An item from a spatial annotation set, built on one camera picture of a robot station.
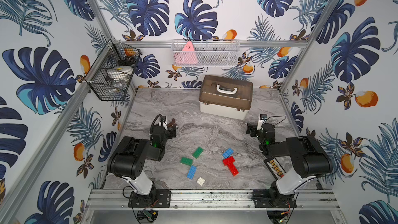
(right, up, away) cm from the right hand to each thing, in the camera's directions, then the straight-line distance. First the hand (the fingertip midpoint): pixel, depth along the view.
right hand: (257, 123), depth 97 cm
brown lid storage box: (-21, +16, -6) cm, 27 cm away
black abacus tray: (+5, -22, -14) cm, 27 cm away
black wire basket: (-83, +26, -14) cm, 89 cm away
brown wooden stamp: (-54, -1, +5) cm, 54 cm away
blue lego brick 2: (-20, -16, -9) cm, 27 cm away
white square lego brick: (-35, -27, -18) cm, 48 cm away
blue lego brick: (-40, -24, -15) cm, 49 cm away
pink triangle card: (-43, +40, -7) cm, 59 cm away
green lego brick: (-37, -16, -9) cm, 42 cm away
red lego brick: (-20, -20, -11) cm, 30 cm away
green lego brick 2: (-43, -19, -11) cm, 49 cm away
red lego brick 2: (-18, -23, -15) cm, 33 cm away
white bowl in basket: (-76, +31, -11) cm, 83 cm away
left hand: (-57, +1, -2) cm, 57 cm away
